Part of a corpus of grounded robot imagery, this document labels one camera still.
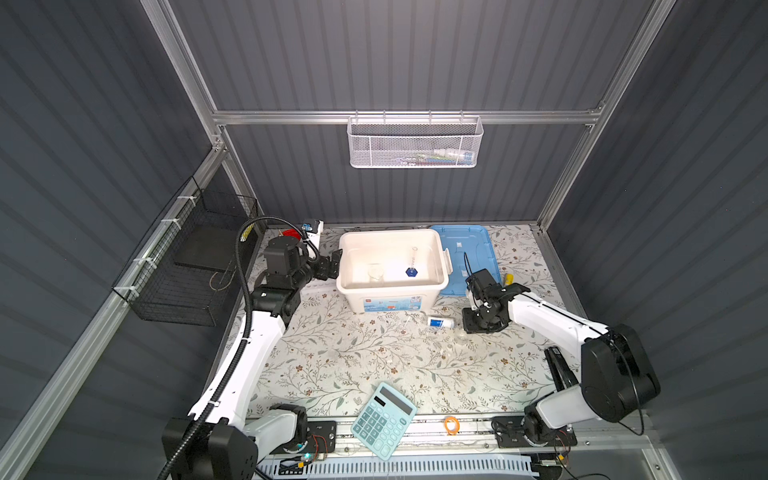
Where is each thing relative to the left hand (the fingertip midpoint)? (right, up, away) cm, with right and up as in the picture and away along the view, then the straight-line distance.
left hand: (323, 246), depth 76 cm
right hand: (+42, -24, +12) cm, 50 cm away
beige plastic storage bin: (+19, -8, +27) cm, 34 cm away
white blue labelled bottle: (+33, -23, +15) cm, 43 cm away
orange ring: (+35, -46, -1) cm, 57 cm away
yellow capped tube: (+59, -10, +26) cm, 65 cm away
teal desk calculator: (+16, -44, -2) cm, 47 cm away
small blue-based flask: (+25, -8, +29) cm, 39 cm away
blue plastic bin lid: (+48, -1, +36) cm, 60 cm away
